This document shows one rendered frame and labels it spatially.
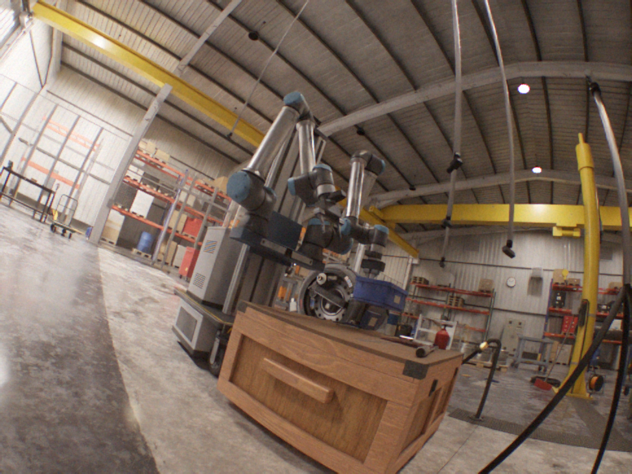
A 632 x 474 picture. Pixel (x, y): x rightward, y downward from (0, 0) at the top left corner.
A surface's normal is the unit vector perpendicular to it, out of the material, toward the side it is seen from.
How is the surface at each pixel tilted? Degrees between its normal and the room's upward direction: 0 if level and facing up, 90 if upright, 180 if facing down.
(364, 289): 90
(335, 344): 90
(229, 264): 90
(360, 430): 90
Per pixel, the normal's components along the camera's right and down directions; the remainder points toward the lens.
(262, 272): 0.68, 0.04
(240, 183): -0.38, -0.22
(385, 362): -0.58, -0.34
